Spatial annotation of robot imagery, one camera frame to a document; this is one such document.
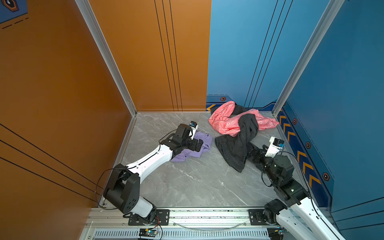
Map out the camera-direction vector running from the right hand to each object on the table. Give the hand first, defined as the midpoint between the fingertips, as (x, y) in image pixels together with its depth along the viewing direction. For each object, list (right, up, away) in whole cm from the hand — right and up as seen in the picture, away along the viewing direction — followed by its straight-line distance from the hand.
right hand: (252, 144), depth 73 cm
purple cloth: (-21, 0, +25) cm, 33 cm away
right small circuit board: (+10, -43, -2) cm, 44 cm away
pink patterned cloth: (-9, +13, +36) cm, 39 cm away
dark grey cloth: (-5, -6, +19) cm, 21 cm away
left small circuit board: (-51, -42, -2) cm, 66 cm away
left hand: (-28, +2, +13) cm, 31 cm away
